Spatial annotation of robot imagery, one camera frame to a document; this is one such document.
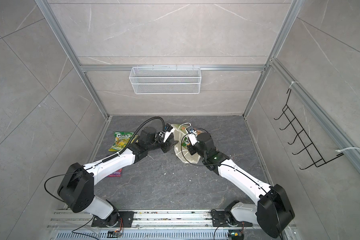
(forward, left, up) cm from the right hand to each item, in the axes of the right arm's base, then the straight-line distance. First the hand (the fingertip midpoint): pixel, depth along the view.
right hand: (189, 136), depth 81 cm
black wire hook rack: (-20, -51, +11) cm, 56 cm away
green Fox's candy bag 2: (+8, +1, -18) cm, 19 cm away
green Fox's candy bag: (+11, +47, -17) cm, 51 cm away
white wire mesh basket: (+41, +15, +9) cm, 45 cm away
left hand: (+1, +8, 0) cm, 8 cm away
